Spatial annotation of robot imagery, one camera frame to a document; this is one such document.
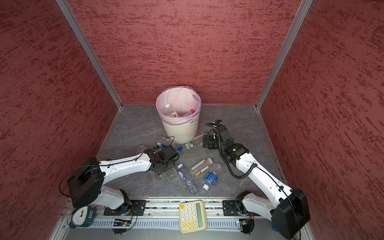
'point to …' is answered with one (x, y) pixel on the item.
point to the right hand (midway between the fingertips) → (209, 140)
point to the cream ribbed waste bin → (182, 133)
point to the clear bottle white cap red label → (173, 114)
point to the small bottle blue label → (211, 178)
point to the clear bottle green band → (192, 144)
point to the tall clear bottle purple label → (187, 177)
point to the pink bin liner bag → (178, 104)
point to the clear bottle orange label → (200, 167)
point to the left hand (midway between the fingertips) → (169, 168)
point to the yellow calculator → (192, 216)
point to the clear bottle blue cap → (164, 145)
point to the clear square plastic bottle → (171, 173)
